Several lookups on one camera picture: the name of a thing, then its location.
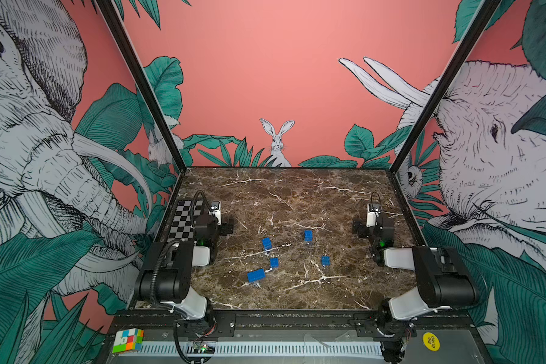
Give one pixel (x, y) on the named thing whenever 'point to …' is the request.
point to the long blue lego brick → (256, 275)
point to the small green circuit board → (203, 349)
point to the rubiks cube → (128, 340)
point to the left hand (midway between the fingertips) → (221, 211)
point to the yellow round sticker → (431, 341)
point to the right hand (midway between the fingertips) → (365, 213)
